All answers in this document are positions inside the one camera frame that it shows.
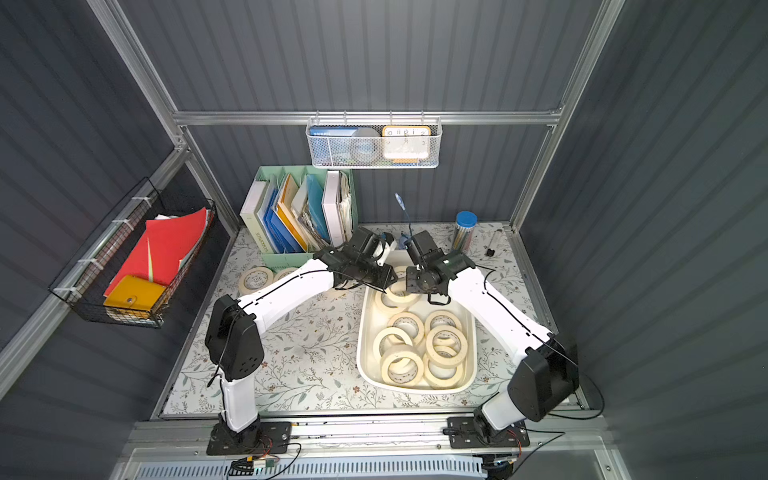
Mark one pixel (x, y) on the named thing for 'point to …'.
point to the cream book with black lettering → (251, 218)
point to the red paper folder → (166, 242)
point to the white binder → (331, 203)
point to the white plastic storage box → (374, 308)
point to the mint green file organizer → (311, 208)
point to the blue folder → (282, 237)
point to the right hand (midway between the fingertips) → (424, 279)
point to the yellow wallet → (132, 292)
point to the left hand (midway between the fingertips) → (392, 274)
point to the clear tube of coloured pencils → (465, 222)
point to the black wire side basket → (82, 284)
